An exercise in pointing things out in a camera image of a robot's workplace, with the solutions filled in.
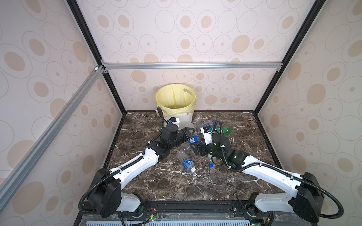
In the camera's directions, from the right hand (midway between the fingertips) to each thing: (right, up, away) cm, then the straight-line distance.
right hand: (196, 141), depth 77 cm
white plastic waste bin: (-6, +12, +17) cm, 22 cm away
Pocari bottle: (-5, -14, +8) cm, 17 cm away
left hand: (0, +6, -2) cm, 7 cm away
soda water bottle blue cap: (+17, +11, +32) cm, 38 cm away
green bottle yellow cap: (+24, +5, +26) cm, 36 cm away
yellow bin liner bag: (-13, +28, +29) cm, 43 cm away
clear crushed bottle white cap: (+4, +12, +36) cm, 38 cm away
